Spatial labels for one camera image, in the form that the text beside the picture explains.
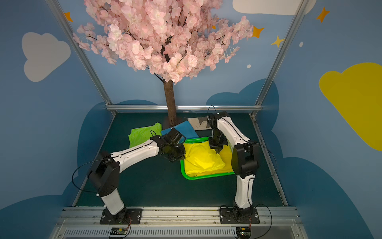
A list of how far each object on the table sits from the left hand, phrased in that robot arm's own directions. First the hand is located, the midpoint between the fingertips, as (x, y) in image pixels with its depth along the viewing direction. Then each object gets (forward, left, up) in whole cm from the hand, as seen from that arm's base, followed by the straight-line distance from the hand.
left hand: (187, 155), depth 86 cm
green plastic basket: (-9, +2, -2) cm, 9 cm away
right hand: (+3, -19, +1) cm, 19 cm away
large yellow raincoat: (-3, -8, 0) cm, 9 cm away
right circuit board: (-36, -30, -12) cm, 48 cm away
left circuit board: (-37, +32, -11) cm, 50 cm away
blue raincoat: (+28, +3, -10) cm, 30 cm away
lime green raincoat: (+18, +37, -8) cm, 42 cm away
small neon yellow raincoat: (-3, -8, 0) cm, 8 cm away
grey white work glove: (+34, -8, -10) cm, 36 cm away
